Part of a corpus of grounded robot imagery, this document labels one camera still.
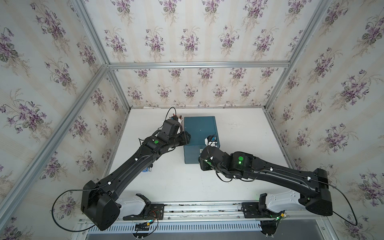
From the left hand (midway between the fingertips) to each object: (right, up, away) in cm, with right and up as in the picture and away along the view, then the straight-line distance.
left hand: (190, 138), depth 77 cm
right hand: (+6, -10, -6) cm, 13 cm away
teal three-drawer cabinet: (+5, +5, +3) cm, 8 cm away
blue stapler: (-26, -20, +9) cm, 34 cm away
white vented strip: (+13, -44, -4) cm, 46 cm away
